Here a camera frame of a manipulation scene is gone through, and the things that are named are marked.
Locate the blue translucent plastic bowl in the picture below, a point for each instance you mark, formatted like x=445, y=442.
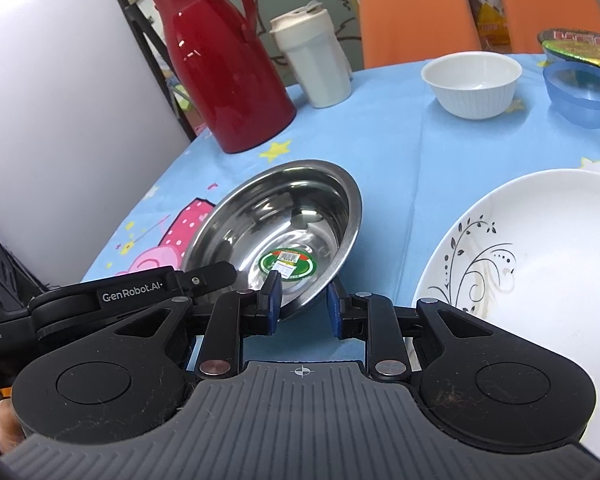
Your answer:
x=580, y=107

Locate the orange chair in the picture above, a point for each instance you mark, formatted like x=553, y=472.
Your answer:
x=550, y=5
x=415, y=20

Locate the yellow snack bag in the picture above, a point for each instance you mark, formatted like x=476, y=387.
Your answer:
x=485, y=5

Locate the blue cartoon printed tablecloth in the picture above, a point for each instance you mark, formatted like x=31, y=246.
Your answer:
x=390, y=160

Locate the person's left hand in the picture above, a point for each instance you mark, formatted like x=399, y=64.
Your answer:
x=7, y=427

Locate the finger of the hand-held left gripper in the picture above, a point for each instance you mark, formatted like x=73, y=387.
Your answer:
x=210, y=280

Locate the white ribbed bowl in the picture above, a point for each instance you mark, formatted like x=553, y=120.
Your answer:
x=470, y=100

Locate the red thermos jug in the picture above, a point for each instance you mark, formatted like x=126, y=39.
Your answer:
x=215, y=85

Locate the white lidded tumbler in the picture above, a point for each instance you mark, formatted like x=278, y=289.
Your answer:
x=315, y=70

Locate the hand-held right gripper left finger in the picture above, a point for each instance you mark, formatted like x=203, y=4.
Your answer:
x=270, y=305

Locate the green instant noodle bowl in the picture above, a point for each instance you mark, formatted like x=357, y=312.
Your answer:
x=580, y=50

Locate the black metal rack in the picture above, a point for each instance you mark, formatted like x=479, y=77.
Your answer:
x=145, y=45

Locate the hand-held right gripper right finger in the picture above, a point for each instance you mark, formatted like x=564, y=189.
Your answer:
x=333, y=310

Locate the white plate black vine print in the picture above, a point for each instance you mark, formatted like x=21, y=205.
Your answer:
x=545, y=260

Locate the stainless steel bowl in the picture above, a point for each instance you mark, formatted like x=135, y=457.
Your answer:
x=260, y=210

